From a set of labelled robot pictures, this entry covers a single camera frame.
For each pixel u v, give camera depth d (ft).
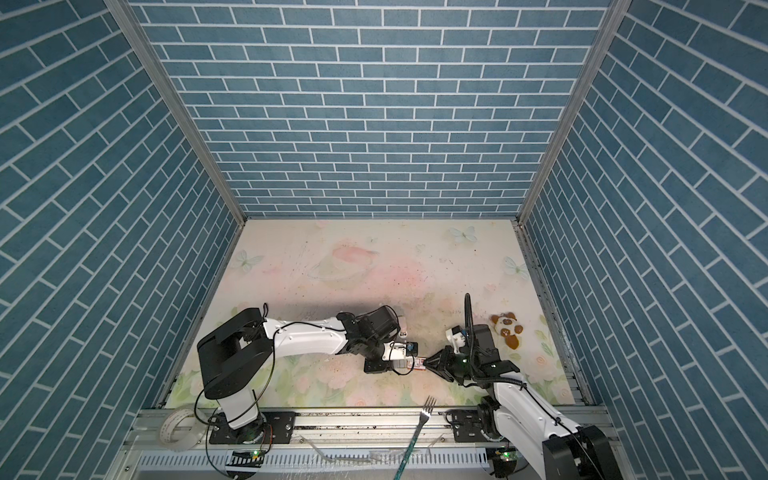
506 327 2.91
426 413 2.50
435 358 2.64
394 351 2.43
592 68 2.60
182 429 2.47
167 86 2.72
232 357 1.52
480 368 2.18
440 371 2.48
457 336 2.70
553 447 1.39
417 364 2.76
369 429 2.47
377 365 2.43
